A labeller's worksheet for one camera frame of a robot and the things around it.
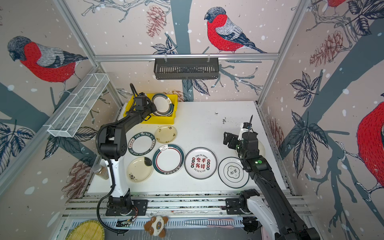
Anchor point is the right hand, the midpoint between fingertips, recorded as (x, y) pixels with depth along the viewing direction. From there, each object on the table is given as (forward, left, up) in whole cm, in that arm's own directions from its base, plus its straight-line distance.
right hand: (230, 135), depth 78 cm
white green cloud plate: (-12, -2, -20) cm, 24 cm away
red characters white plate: (-8, +16, -19) cm, 26 cm away
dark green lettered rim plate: (+4, +56, -18) cm, 59 cm away
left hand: (+28, +50, -4) cm, 57 cm away
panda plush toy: (-40, +35, -15) cm, 55 cm away
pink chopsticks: (-37, +21, -19) cm, 47 cm away
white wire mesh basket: (+7, +81, +15) cm, 83 cm away
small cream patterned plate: (+11, +41, -17) cm, 46 cm away
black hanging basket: (+51, +29, +10) cm, 60 cm away
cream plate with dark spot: (-14, +51, -15) cm, 55 cm away
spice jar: (-19, +69, -9) cm, 72 cm away
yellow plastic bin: (+32, +71, -8) cm, 78 cm away
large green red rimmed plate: (-6, +36, -18) cm, 41 cm away
